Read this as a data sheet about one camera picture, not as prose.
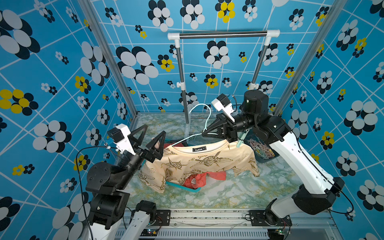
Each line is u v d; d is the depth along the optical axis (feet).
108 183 1.10
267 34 1.96
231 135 1.49
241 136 1.74
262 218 2.37
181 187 2.49
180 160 1.71
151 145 1.37
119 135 1.29
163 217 2.42
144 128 1.68
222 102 1.41
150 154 1.39
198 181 2.47
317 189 1.28
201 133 1.57
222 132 1.56
